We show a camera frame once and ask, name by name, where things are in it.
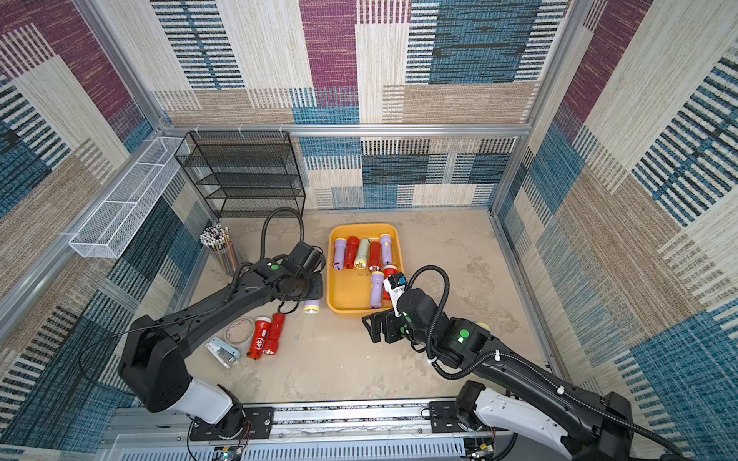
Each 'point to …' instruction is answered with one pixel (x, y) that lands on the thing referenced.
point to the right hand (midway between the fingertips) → (383, 319)
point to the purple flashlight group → (386, 248)
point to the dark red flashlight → (352, 251)
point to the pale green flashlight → (360, 260)
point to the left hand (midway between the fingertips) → (320, 290)
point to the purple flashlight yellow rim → (311, 306)
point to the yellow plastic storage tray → (349, 290)
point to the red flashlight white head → (258, 336)
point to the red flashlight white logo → (388, 270)
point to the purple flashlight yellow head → (377, 289)
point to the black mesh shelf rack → (244, 174)
